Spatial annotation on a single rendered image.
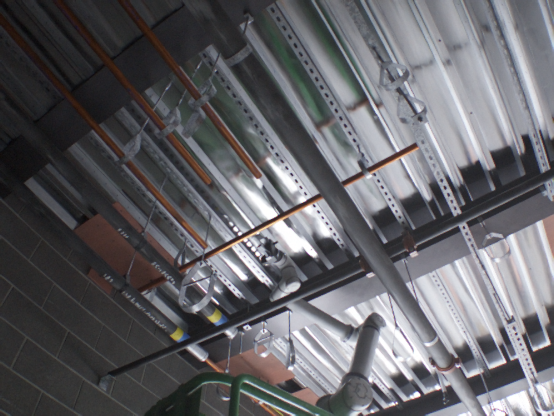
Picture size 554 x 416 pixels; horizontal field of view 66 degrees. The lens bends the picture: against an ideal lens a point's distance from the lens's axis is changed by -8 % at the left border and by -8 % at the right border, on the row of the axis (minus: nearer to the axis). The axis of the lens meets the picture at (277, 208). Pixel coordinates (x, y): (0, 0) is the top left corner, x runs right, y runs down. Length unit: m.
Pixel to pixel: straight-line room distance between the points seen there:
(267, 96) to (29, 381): 1.83
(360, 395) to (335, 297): 0.86
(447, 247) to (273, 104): 1.66
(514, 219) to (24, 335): 2.79
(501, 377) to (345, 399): 2.36
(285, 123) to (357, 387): 1.33
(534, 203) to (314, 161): 1.61
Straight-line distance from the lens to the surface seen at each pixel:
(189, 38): 2.13
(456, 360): 2.62
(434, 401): 4.48
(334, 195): 1.69
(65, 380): 2.70
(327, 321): 2.78
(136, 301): 2.59
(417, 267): 2.89
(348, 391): 2.27
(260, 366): 3.83
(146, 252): 2.32
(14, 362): 2.55
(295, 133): 1.56
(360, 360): 2.48
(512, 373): 4.41
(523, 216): 2.90
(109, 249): 3.12
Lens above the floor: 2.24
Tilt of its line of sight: 55 degrees up
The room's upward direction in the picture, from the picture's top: straight up
